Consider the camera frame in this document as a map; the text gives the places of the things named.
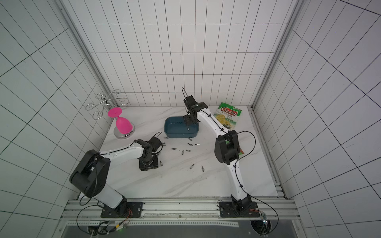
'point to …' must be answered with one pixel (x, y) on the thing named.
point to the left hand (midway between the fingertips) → (150, 170)
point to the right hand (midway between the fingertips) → (187, 120)
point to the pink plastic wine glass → (123, 125)
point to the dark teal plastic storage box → (175, 127)
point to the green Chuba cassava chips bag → (227, 115)
